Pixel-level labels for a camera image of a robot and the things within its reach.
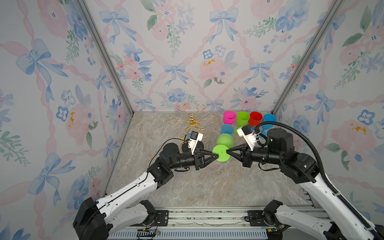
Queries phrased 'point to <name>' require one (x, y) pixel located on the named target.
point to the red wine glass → (255, 118)
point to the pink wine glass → (229, 117)
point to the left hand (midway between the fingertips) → (217, 156)
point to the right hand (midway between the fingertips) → (227, 150)
